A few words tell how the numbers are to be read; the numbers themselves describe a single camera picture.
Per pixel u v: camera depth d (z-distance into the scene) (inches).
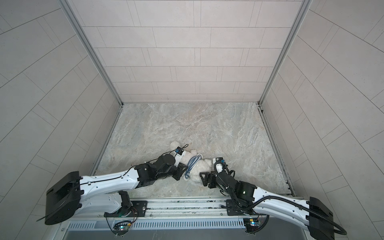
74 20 29.5
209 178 26.8
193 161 30.9
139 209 27.9
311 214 17.5
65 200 15.7
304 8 28.0
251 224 26.8
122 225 25.6
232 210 27.7
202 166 30.2
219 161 27.5
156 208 28.5
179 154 26.9
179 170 26.3
